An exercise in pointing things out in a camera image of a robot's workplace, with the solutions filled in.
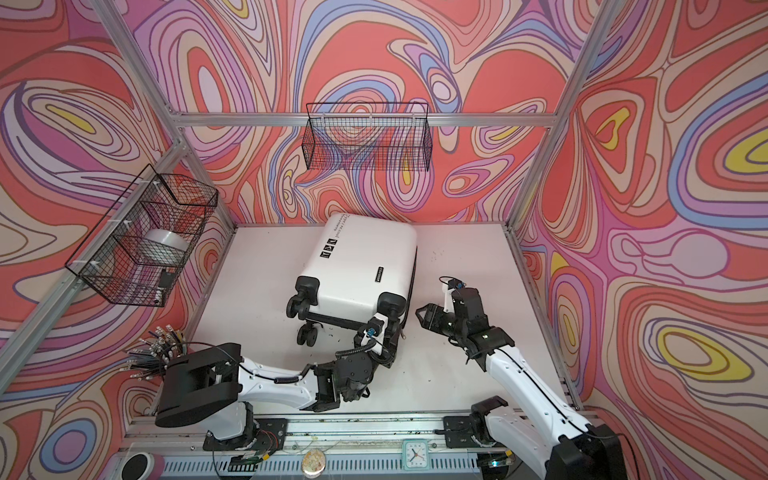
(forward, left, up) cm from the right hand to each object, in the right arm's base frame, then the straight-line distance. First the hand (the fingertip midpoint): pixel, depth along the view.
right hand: (425, 320), depth 82 cm
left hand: (-4, +8, +6) cm, 11 cm away
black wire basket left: (+11, +74, +19) cm, 77 cm away
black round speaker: (-31, +66, -4) cm, 73 cm away
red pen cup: (-10, +66, +8) cm, 67 cm away
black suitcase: (+11, +20, +11) cm, 25 cm away
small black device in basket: (+6, +65, +16) cm, 68 cm away
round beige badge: (-31, +29, -9) cm, 44 cm away
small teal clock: (-30, +5, -8) cm, 32 cm away
